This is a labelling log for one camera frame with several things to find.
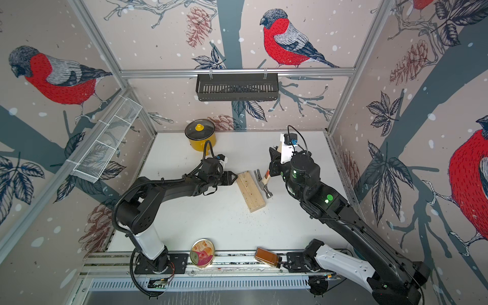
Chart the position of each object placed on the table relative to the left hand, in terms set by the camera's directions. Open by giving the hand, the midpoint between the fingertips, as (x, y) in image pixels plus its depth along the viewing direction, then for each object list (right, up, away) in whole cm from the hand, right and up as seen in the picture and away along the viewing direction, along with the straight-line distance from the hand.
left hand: (237, 173), depth 93 cm
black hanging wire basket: (-1, +47, +12) cm, 49 cm away
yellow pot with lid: (-23, +22, +12) cm, 34 cm away
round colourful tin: (-13, -28, -20) cm, 37 cm away
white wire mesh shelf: (-62, +16, -5) cm, 65 cm away
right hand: (+14, +14, -28) cm, 34 cm away
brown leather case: (+13, -30, -20) cm, 38 cm away
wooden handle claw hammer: (+12, -1, -18) cm, 21 cm away
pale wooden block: (+6, -9, -3) cm, 11 cm away
